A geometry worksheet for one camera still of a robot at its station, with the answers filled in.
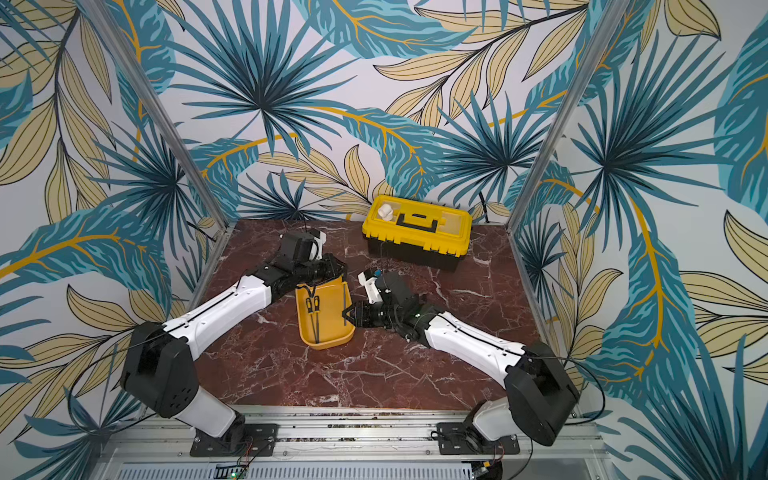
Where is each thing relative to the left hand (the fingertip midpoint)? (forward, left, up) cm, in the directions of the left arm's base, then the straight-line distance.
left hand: (347, 270), depth 83 cm
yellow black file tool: (-3, +13, -18) cm, 22 cm away
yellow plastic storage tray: (-7, +5, -21) cm, 23 cm away
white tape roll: (+21, -10, +3) cm, 23 cm away
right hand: (-12, 0, -3) cm, 12 cm away
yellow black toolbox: (+18, -21, -4) cm, 28 cm away
